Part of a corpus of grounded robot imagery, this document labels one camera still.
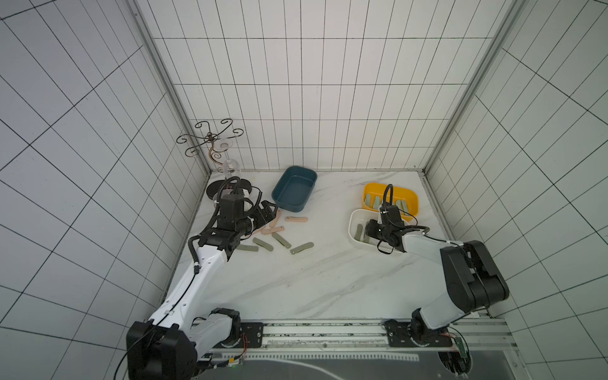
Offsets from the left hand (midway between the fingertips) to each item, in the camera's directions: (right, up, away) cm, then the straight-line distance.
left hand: (268, 215), depth 80 cm
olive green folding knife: (+3, -12, +15) cm, 19 cm away
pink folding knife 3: (+9, -4, +22) cm, 24 cm away
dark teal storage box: (+7, +10, +37) cm, 39 cm away
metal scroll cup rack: (-24, +29, +8) cm, 38 cm away
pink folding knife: (+1, -1, +23) cm, 24 cm away
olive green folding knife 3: (-4, -13, +14) cm, 20 cm away
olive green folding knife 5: (+35, -9, +16) cm, 40 cm away
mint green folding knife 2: (+58, +2, +26) cm, 64 cm away
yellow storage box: (+60, +5, +27) cm, 66 cm away
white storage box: (+35, -4, +18) cm, 40 cm away
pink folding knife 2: (-1, -8, +18) cm, 20 cm away
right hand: (+40, -5, +17) cm, 44 cm away
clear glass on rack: (-17, +18, +13) cm, 28 cm away
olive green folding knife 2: (+11, -14, +12) cm, 22 cm away
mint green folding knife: (+42, +5, +27) cm, 50 cm away
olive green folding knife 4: (-10, -15, +13) cm, 22 cm away
